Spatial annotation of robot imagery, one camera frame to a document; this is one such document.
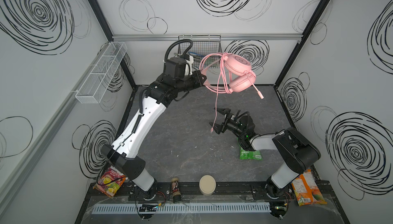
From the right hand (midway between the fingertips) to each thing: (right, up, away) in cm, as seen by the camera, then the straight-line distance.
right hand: (210, 115), depth 79 cm
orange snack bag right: (+46, -35, -7) cm, 58 cm away
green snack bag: (+19, -22, +4) cm, 29 cm away
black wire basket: (-3, +42, +15) cm, 45 cm away
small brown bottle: (-16, -36, -8) cm, 41 cm away
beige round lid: (-2, -32, -8) cm, 33 cm away
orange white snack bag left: (-50, -33, -5) cm, 60 cm away
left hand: (-2, +18, -14) cm, 23 cm away
